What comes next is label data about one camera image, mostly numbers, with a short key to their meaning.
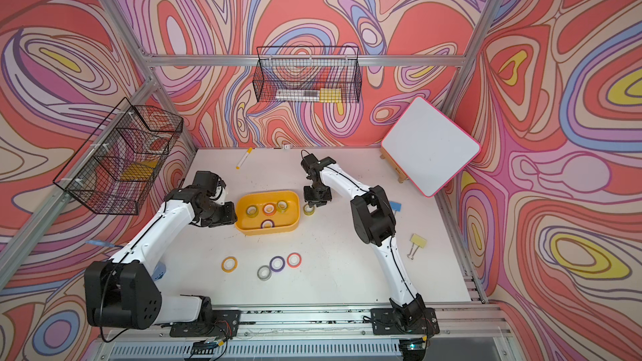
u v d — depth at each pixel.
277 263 0.86
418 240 0.90
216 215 0.71
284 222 0.94
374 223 0.60
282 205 0.97
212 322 0.72
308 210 0.98
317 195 0.88
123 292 0.41
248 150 1.19
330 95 0.82
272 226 0.93
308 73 0.99
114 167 0.75
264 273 0.83
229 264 0.85
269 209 0.98
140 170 0.72
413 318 0.64
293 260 0.86
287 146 1.19
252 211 0.97
